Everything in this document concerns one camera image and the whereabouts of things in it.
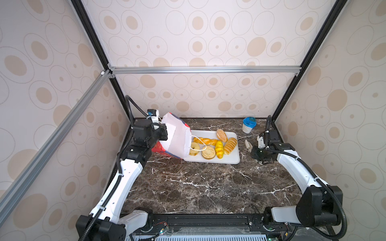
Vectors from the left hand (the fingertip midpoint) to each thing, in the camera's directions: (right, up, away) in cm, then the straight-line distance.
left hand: (168, 122), depth 72 cm
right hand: (+47, -17, +14) cm, 52 cm away
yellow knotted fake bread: (+29, -16, +25) cm, 41 cm away
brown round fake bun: (+22, -18, +22) cm, 36 cm away
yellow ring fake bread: (+14, -14, +25) cm, 32 cm away
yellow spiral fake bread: (+36, -14, +27) cm, 47 cm away
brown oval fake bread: (+31, -7, +31) cm, 44 cm away
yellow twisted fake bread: (+20, -11, +31) cm, 38 cm away
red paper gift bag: (+2, -12, +24) cm, 27 cm away
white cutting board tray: (+26, -15, +28) cm, 40 cm away
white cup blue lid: (+51, +2, +33) cm, 61 cm away
